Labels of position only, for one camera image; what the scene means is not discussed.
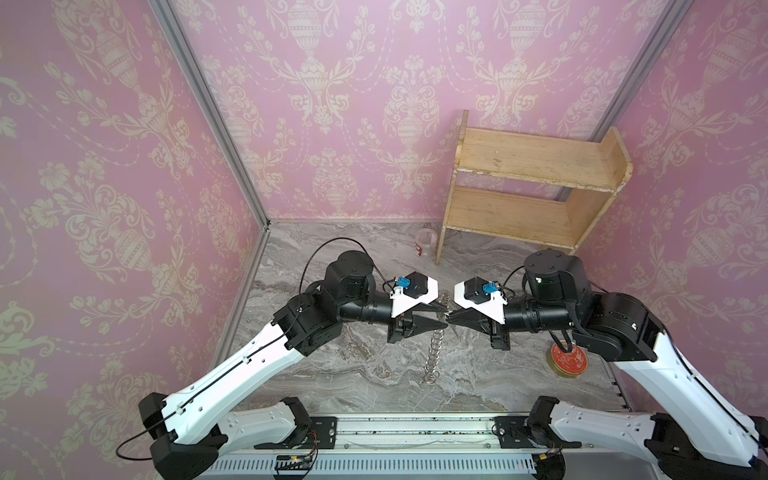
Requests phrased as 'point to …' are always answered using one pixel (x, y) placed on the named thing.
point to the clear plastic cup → (426, 243)
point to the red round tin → (567, 365)
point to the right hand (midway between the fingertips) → (452, 313)
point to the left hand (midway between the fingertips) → (442, 319)
